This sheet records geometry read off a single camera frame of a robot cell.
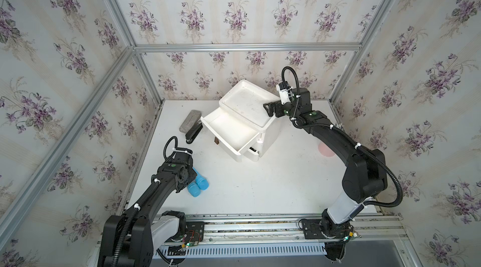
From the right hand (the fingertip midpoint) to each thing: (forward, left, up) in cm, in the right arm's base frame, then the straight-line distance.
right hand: (276, 105), depth 88 cm
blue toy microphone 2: (-35, +37, -17) cm, 54 cm away
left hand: (-29, +40, -19) cm, 53 cm away
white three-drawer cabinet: (0, +15, +1) cm, 15 cm away
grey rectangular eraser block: (+5, +46, -19) cm, 50 cm away
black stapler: (-6, +45, -19) cm, 49 cm away
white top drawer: (-14, +21, -6) cm, 26 cm away
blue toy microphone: (-32, +34, -18) cm, 50 cm away
